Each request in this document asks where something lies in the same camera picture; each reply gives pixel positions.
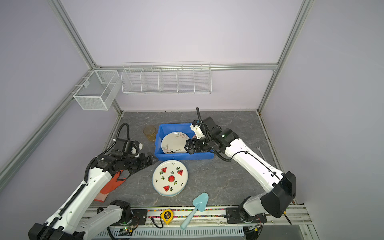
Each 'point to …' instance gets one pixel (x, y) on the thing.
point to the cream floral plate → (174, 142)
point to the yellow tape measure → (167, 215)
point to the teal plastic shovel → (200, 203)
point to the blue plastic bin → (163, 129)
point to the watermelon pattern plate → (170, 178)
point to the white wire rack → (167, 78)
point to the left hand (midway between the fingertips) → (151, 165)
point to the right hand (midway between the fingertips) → (192, 147)
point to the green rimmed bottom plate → (169, 190)
